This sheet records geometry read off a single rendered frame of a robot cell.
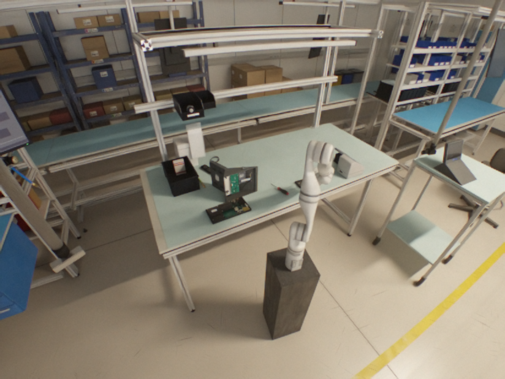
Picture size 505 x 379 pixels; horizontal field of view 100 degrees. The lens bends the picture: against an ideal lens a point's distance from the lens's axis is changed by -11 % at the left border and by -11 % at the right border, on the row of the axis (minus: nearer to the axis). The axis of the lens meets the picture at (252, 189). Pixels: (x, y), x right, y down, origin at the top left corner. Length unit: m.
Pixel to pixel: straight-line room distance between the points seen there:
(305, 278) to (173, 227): 0.82
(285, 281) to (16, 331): 2.36
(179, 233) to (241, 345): 1.09
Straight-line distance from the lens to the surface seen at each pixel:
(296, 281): 1.41
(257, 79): 4.92
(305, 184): 1.08
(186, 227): 1.47
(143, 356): 2.28
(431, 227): 2.96
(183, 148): 1.87
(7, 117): 1.83
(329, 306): 2.35
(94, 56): 4.79
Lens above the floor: 2.06
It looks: 39 degrees down
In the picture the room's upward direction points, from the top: straight up
